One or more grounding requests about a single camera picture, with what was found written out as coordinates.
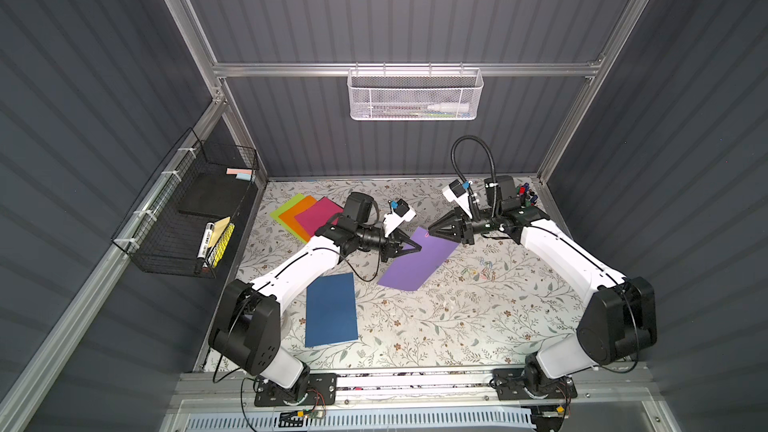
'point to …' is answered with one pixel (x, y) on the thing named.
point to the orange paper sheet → (289, 214)
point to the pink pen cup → (524, 192)
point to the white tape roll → (285, 323)
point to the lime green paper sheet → (285, 207)
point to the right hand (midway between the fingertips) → (436, 231)
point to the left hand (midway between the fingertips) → (417, 248)
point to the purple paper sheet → (412, 269)
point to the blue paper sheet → (330, 311)
